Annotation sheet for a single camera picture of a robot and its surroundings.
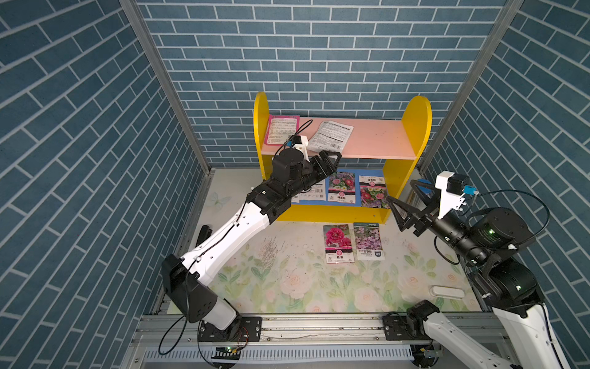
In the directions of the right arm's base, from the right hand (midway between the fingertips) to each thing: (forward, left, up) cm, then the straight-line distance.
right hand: (404, 191), depth 53 cm
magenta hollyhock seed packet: (+9, +11, -45) cm, 47 cm away
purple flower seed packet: (+11, -2, -45) cm, 46 cm away
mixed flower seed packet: (+27, +11, -30) cm, 42 cm away
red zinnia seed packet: (+26, -3, -31) cm, 41 cm away
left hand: (+14, +13, -4) cm, 19 cm away
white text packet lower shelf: (+24, +21, -31) cm, 44 cm away
